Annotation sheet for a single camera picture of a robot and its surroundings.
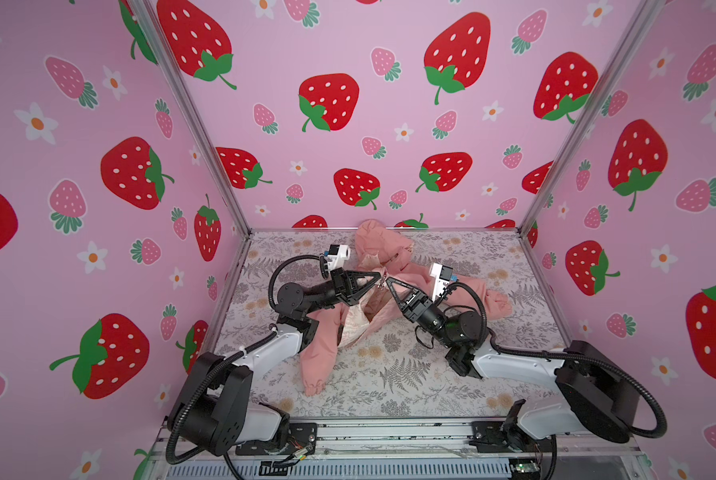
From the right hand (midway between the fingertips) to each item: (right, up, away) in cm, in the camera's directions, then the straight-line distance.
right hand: (386, 286), depth 64 cm
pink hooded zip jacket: (+2, +10, +47) cm, 48 cm away
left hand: (-2, +1, 0) cm, 2 cm away
